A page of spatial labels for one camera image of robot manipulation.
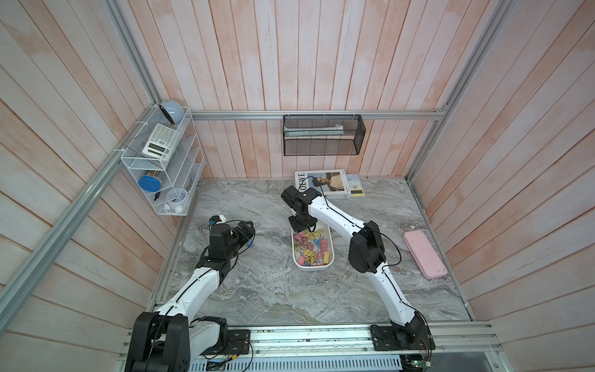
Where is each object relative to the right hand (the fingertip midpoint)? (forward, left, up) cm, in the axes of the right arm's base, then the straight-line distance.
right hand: (299, 226), depth 98 cm
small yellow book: (+28, -28, -4) cm, 40 cm away
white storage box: (-11, -5, -1) cm, 12 cm away
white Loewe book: (+26, -15, -1) cm, 30 cm away
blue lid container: (-2, +50, +29) cm, 58 cm away
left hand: (-7, +20, +8) cm, 22 cm away
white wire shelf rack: (+5, +43, +26) cm, 50 cm away
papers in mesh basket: (+24, -6, +31) cm, 40 cm away
